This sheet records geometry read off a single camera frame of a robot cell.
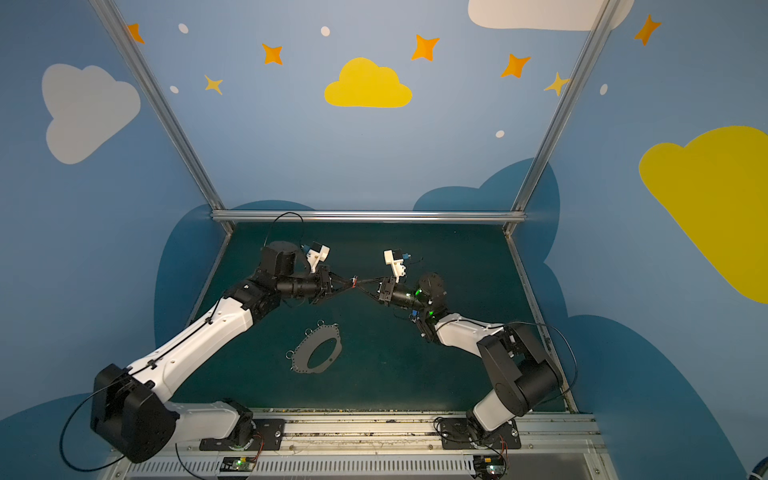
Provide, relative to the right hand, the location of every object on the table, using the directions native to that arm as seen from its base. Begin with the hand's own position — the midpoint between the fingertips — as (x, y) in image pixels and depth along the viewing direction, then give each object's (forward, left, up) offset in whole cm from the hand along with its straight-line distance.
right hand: (357, 285), depth 73 cm
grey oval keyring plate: (-9, +18, -26) cm, 33 cm away
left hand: (-1, 0, +1) cm, 1 cm away
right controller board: (-33, -34, -27) cm, 55 cm away
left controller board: (-36, +27, -25) cm, 52 cm away
